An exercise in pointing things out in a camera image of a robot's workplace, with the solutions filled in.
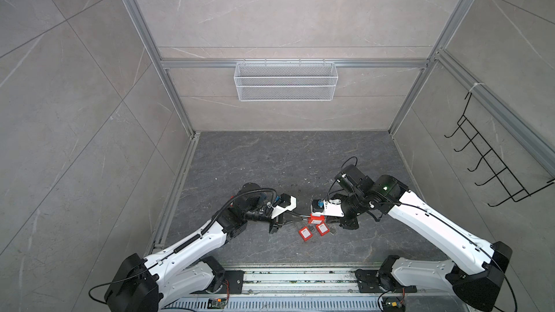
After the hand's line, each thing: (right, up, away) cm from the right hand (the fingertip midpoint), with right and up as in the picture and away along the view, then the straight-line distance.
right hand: (329, 213), depth 71 cm
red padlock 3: (0, -10, +12) cm, 16 cm away
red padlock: (-5, 0, -5) cm, 7 cm away
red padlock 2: (-6, -11, +12) cm, 18 cm away
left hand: (-10, +1, -3) cm, 10 cm away
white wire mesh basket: (-14, +54, +29) cm, 63 cm away
